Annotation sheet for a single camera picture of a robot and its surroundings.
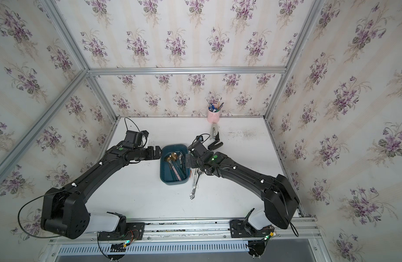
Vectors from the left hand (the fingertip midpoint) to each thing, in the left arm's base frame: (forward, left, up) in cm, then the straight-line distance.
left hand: (158, 153), depth 85 cm
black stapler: (+12, -31, -10) cm, 35 cm away
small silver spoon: (-5, -20, -11) cm, 23 cm away
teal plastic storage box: (-5, -2, -12) cm, 13 cm away
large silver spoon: (-18, -18, -13) cm, 29 cm away
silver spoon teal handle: (+4, -11, -11) cm, 16 cm away
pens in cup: (+37, -32, -1) cm, 49 cm away
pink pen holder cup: (+35, -32, -7) cm, 48 cm away
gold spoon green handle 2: (+3, -4, -11) cm, 12 cm away
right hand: (-4, -21, +1) cm, 22 cm away
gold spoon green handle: (+4, -7, -10) cm, 13 cm away
